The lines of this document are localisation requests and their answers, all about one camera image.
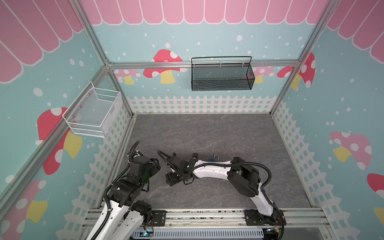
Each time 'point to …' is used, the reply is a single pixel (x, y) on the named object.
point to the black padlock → (194, 155)
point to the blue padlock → (213, 160)
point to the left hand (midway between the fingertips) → (155, 165)
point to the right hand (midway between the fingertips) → (169, 179)
